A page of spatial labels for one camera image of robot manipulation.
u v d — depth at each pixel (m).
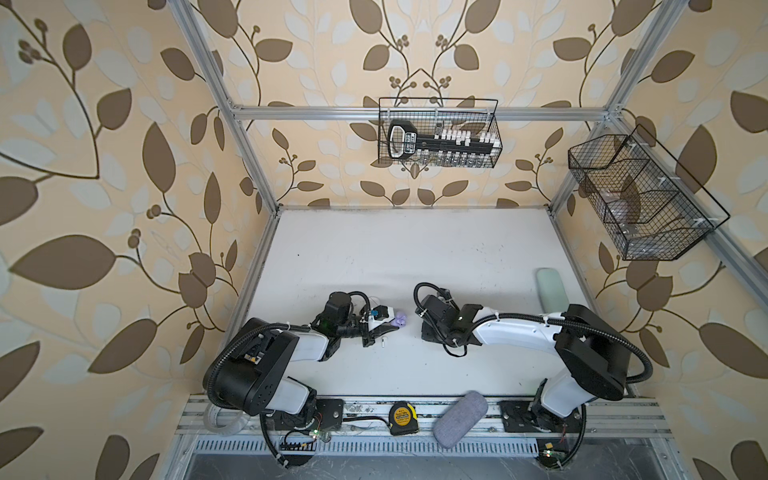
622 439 0.76
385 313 0.73
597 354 0.44
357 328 0.75
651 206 0.73
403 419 0.72
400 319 0.84
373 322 0.73
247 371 0.45
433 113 0.90
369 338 0.77
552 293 0.95
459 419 0.71
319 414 0.74
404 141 0.83
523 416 0.73
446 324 0.67
